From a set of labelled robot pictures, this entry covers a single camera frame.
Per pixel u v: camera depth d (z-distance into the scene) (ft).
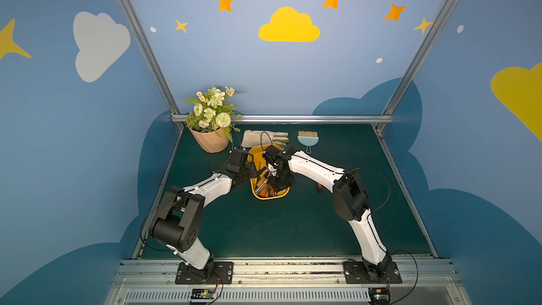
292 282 2.41
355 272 2.45
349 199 1.81
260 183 3.02
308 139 3.84
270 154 2.50
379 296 2.39
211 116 2.84
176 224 1.50
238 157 2.40
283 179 2.68
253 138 3.96
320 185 2.02
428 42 2.82
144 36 2.76
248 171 2.78
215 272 2.40
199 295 2.37
